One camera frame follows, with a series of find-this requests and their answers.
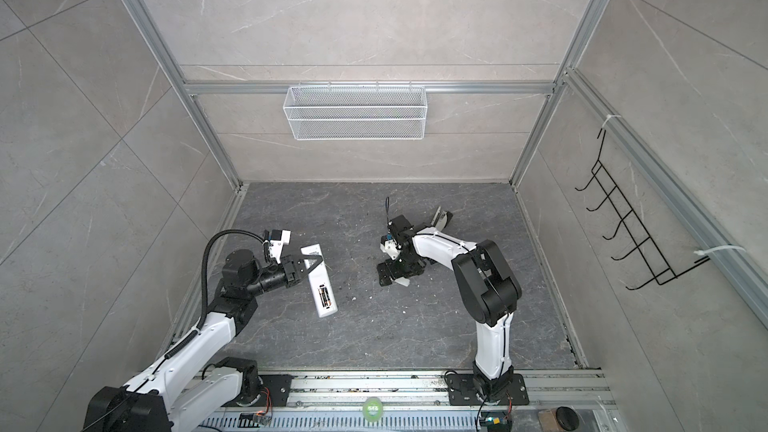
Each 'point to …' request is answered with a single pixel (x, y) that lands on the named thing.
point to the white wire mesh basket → (355, 113)
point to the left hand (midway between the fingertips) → (321, 256)
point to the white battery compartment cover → (403, 281)
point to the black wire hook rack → (660, 269)
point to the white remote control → (320, 283)
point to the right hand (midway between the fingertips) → (394, 276)
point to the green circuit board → (495, 420)
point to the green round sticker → (372, 409)
